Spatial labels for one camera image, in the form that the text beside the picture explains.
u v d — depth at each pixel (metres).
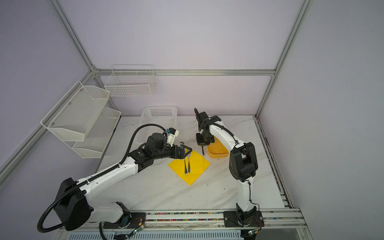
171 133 0.70
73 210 0.39
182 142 1.04
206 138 0.79
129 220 0.69
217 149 0.98
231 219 0.73
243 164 0.52
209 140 0.77
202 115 0.75
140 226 0.71
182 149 0.68
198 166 0.93
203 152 0.89
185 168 0.92
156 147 0.61
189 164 0.93
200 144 0.81
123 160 0.53
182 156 0.67
